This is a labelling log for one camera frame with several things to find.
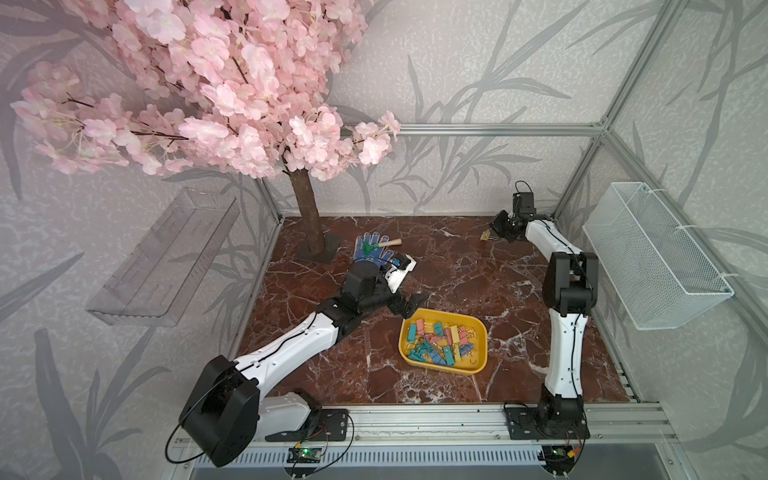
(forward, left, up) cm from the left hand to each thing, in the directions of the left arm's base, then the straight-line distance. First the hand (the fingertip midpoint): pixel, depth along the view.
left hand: (417, 285), depth 78 cm
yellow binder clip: (+32, -28, -17) cm, 46 cm away
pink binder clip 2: (-7, -15, -17) cm, 24 cm away
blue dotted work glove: (+25, +12, -20) cm, 34 cm away
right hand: (+34, -29, -11) cm, 46 cm away
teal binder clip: (-6, +1, -17) cm, 18 cm away
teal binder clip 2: (-12, -1, -18) cm, 22 cm away
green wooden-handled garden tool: (+29, +16, -20) cm, 39 cm away
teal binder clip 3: (-4, -8, -18) cm, 20 cm away
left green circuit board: (-35, +27, -21) cm, 49 cm away
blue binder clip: (-10, -15, -17) cm, 25 cm away
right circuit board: (-36, -35, -23) cm, 55 cm away
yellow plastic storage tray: (-7, -9, -18) cm, 21 cm away
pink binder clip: (-4, -2, -18) cm, 18 cm away
